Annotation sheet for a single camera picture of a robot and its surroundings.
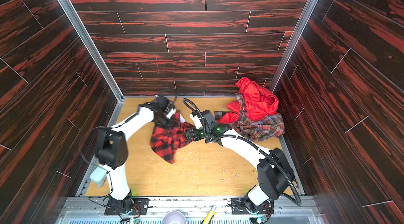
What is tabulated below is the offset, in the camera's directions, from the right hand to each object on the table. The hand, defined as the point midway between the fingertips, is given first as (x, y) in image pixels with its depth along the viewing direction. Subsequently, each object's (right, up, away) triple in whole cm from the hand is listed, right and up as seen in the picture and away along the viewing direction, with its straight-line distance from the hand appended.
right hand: (193, 130), depth 84 cm
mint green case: (-50, -23, -3) cm, 55 cm away
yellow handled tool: (+8, -37, -13) cm, 40 cm away
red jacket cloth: (+41, +16, +17) cm, 48 cm away
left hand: (-13, +1, +10) cm, 17 cm away
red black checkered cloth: (-16, -7, +7) cm, 19 cm away
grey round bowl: (-8, -37, -15) cm, 41 cm away
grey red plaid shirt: (+37, 0, +8) cm, 38 cm away
